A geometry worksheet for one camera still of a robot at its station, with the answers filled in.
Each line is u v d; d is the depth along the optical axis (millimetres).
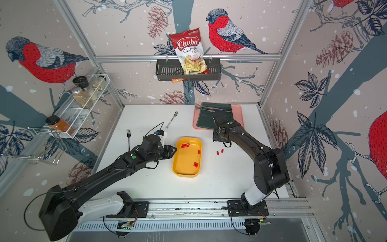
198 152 947
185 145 976
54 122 591
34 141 583
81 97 713
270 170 463
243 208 660
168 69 950
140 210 729
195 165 880
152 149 622
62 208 384
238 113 1146
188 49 828
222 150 949
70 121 722
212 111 1178
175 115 1143
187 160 901
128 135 1035
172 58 908
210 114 1178
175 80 899
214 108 1183
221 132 634
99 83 856
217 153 944
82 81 739
